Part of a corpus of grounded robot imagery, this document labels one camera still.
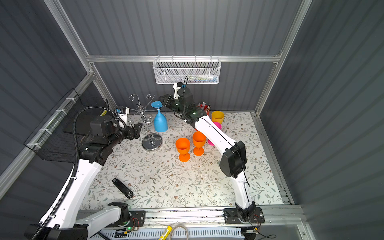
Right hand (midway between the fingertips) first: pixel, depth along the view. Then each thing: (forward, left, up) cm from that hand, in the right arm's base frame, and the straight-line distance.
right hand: (159, 99), depth 76 cm
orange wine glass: (-11, -10, -27) cm, 31 cm away
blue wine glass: (-3, +2, -13) cm, 13 cm away
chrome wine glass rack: (-2, +14, -35) cm, 38 cm away
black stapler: (-35, +21, -38) cm, 55 cm away
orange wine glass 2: (-10, -20, -23) cm, 32 cm away
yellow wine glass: (+8, -32, -21) cm, 40 cm away
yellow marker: (-54, -4, -34) cm, 64 cm away
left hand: (-12, +12, -4) cm, 17 cm away
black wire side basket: (-19, +47, -6) cm, 51 cm away
